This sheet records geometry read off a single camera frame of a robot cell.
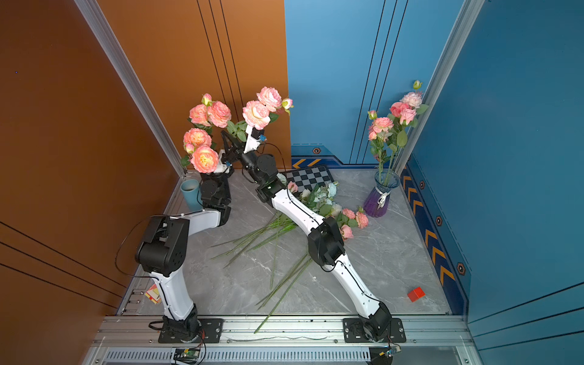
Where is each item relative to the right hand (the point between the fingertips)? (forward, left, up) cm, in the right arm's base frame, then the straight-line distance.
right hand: (228, 130), depth 73 cm
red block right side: (-39, -62, -38) cm, 83 cm away
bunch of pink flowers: (-17, -6, -43) cm, 47 cm away
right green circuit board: (-54, -52, -43) cm, 86 cm away
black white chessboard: (+15, -26, -39) cm, 49 cm away
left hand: (+3, +10, -10) cm, 15 cm away
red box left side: (-39, +29, -41) cm, 63 cm away
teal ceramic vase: (-4, +21, -24) cm, 32 cm away
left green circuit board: (-56, +13, -46) cm, 73 cm away
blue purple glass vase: (-7, -54, -28) cm, 61 cm away
